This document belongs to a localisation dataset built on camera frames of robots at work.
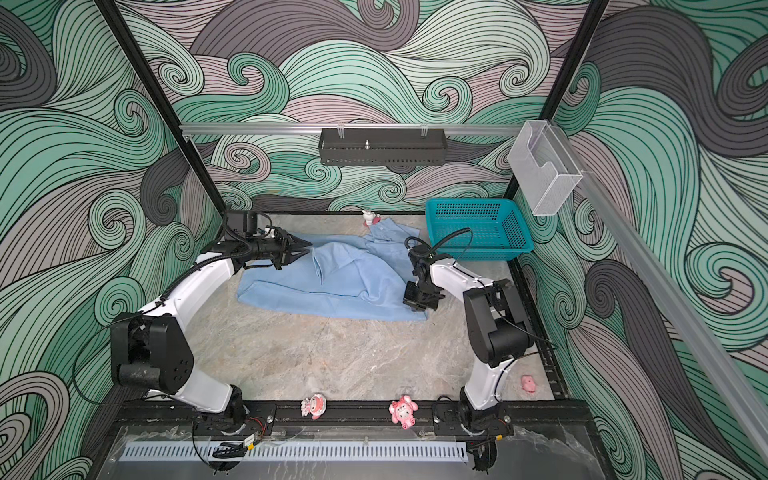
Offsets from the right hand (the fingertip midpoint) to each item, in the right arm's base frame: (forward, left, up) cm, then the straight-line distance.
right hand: (412, 306), depth 92 cm
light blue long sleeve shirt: (+11, +18, 0) cm, 21 cm away
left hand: (+9, +29, +22) cm, 37 cm away
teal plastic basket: (+34, -36, -1) cm, 50 cm away
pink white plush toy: (-29, +26, +2) cm, 39 cm away
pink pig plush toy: (-29, +4, +3) cm, 30 cm away
